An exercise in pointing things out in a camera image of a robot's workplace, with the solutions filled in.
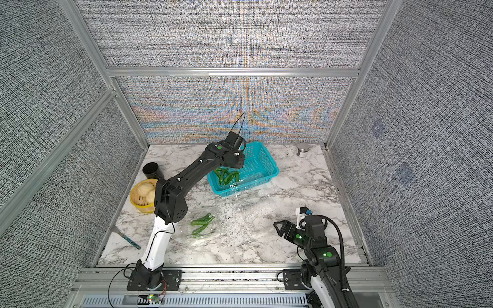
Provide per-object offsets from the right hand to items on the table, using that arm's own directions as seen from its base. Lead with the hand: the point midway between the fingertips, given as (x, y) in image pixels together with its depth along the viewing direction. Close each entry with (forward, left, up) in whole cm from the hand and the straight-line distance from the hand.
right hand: (280, 222), depth 80 cm
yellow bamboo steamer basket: (+12, +65, -6) cm, 67 cm away
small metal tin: (+45, -19, -5) cm, 49 cm away
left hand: (+29, +15, +6) cm, 33 cm away
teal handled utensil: (-4, +66, -7) cm, 67 cm away
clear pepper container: (-1, +33, -8) cm, 34 cm away
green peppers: (+27, +25, -6) cm, 37 cm away
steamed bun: (+14, +60, -3) cm, 61 cm away
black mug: (+28, +64, -1) cm, 70 cm away
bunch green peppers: (+2, +33, -6) cm, 34 cm away
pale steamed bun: (+17, +63, -2) cm, 66 cm away
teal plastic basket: (+36, +7, -10) cm, 38 cm away
